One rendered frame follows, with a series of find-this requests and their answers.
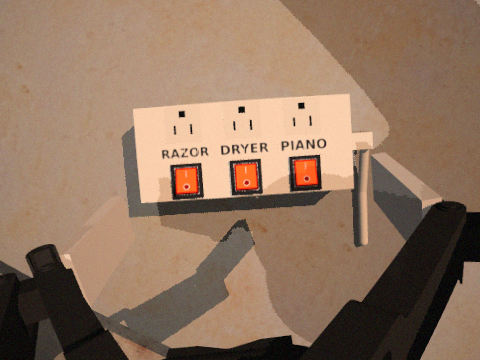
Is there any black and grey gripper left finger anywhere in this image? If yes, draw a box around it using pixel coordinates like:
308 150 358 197
0 196 135 360

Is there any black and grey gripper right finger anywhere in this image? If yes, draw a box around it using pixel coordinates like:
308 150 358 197
299 152 480 360

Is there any cream power strip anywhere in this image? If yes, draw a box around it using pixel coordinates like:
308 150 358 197
133 94 373 246

